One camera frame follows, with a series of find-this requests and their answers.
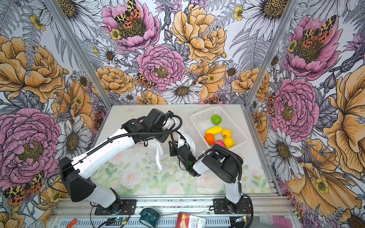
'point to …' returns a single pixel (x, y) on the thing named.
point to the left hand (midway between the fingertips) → (163, 135)
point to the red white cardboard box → (187, 221)
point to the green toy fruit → (216, 119)
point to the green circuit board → (119, 218)
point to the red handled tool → (72, 223)
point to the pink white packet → (276, 221)
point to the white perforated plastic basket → (228, 122)
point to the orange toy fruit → (209, 138)
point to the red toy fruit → (220, 142)
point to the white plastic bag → (158, 148)
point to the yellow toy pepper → (226, 133)
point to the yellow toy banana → (214, 130)
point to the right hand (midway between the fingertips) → (171, 145)
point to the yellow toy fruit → (229, 142)
